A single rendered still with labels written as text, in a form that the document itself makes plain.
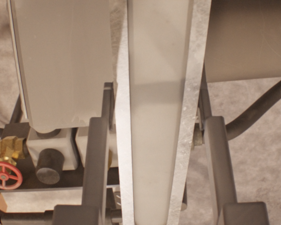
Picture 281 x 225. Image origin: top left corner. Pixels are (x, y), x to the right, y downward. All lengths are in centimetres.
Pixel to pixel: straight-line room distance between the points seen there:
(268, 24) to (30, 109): 17
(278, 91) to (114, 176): 36
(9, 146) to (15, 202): 86
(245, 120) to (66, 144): 32
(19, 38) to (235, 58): 14
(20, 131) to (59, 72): 72
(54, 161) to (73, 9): 56
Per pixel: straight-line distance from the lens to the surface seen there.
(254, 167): 157
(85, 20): 29
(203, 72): 20
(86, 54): 30
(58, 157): 84
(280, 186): 167
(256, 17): 31
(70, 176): 88
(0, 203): 163
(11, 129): 103
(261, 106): 89
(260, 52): 32
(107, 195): 135
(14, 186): 88
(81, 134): 83
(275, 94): 92
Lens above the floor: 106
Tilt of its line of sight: 51 degrees down
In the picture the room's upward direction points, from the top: 179 degrees counter-clockwise
